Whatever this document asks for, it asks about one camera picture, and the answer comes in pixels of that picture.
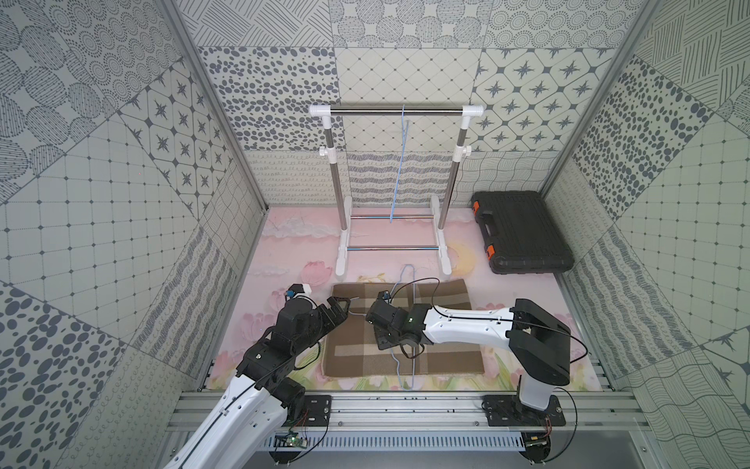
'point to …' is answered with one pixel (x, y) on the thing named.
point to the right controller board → (537, 446)
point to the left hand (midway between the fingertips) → (337, 298)
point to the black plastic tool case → (520, 233)
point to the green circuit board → (294, 440)
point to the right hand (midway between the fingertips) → (385, 337)
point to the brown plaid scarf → (351, 347)
